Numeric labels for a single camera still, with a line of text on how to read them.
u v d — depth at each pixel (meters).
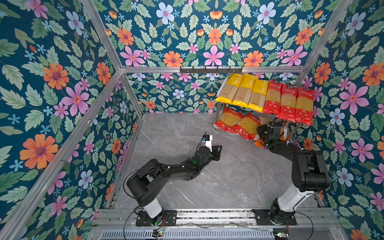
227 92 0.80
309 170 0.48
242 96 0.78
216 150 0.78
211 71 0.93
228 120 1.02
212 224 0.72
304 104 0.74
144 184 0.46
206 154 0.66
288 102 0.73
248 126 0.99
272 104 0.73
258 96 0.79
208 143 0.77
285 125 1.01
